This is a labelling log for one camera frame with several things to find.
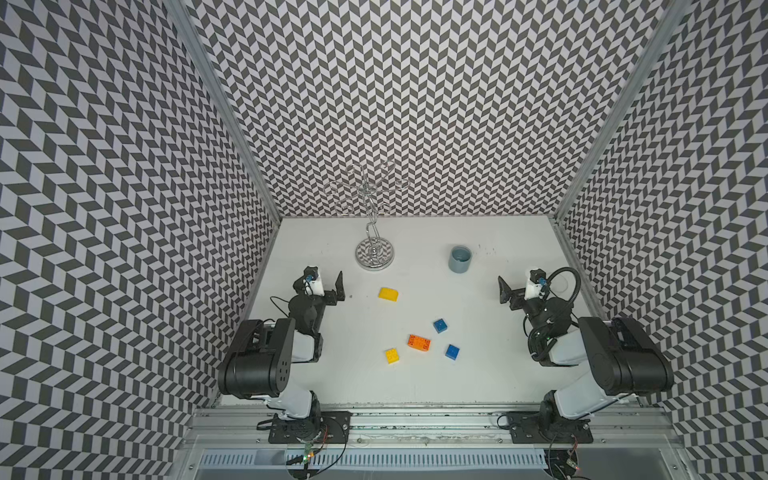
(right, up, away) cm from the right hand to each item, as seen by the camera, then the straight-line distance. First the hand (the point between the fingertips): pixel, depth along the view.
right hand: (513, 277), depth 90 cm
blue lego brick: (-23, -15, -1) cm, 27 cm away
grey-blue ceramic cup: (-14, +5, +12) cm, 19 cm away
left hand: (-57, +2, +1) cm, 57 cm away
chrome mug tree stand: (-44, +7, +16) cm, 47 cm away
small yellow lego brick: (-37, -21, -7) cm, 43 cm away
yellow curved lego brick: (-39, -6, +8) cm, 40 cm away
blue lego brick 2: (-20, -21, -6) cm, 29 cm away
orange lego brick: (-29, -18, -5) cm, 35 cm away
